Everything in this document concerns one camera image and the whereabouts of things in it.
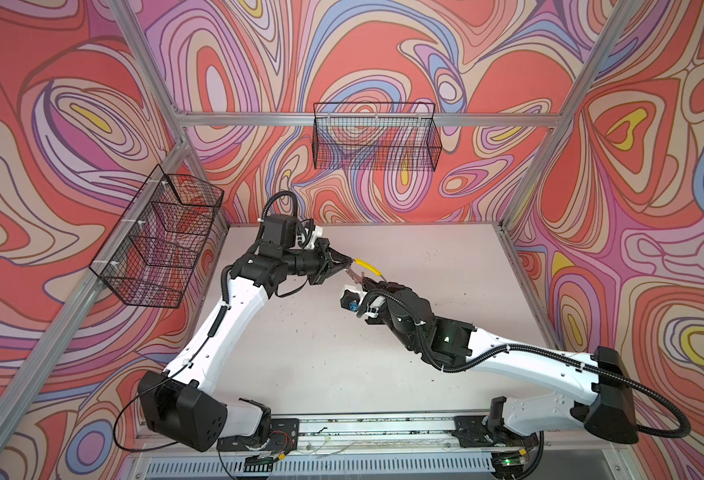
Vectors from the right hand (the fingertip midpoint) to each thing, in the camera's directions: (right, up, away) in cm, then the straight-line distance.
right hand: (373, 282), depth 71 cm
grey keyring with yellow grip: (-3, +1, -2) cm, 4 cm away
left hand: (-4, +6, -2) cm, 7 cm away
